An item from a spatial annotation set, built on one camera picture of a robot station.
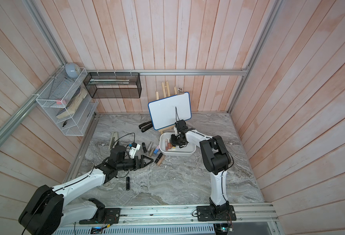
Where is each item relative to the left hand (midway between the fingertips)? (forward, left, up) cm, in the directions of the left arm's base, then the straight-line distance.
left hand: (149, 164), depth 80 cm
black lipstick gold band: (+9, -4, -10) cm, 14 cm away
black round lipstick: (-8, +13, -10) cm, 18 cm away
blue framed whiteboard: (+31, -9, +10) cm, 34 cm away
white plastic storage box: (+15, -25, -9) cm, 30 cm away
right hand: (+22, -13, -10) cm, 27 cm away
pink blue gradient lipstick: (+14, -3, -9) cm, 17 cm away
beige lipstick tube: (+7, -6, -10) cm, 14 cm away
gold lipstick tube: (+13, +1, -10) cm, 16 cm away
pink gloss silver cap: (+18, -12, -9) cm, 23 cm away
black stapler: (+36, +7, -9) cm, 38 cm away
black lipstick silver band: (+16, +6, -9) cm, 19 cm away
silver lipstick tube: (+18, +2, -10) cm, 20 cm away
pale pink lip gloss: (+20, -9, -10) cm, 24 cm away
